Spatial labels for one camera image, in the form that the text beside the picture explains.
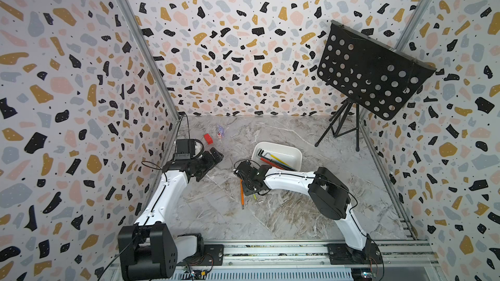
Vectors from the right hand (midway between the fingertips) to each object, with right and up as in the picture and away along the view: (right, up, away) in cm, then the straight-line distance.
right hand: (248, 189), depth 92 cm
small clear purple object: (-17, +27, +18) cm, 37 cm away
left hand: (-13, +15, -8) cm, 21 cm away
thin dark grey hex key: (+15, +11, +8) cm, 20 cm away
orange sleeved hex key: (-3, -1, -4) cm, 4 cm away
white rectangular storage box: (+21, +15, +11) cm, 28 cm away
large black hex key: (+6, +14, +11) cm, 19 cm away
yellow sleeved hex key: (+16, +12, +10) cm, 22 cm away
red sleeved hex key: (+11, +11, +8) cm, 18 cm away
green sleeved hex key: (+3, -3, -2) cm, 5 cm away
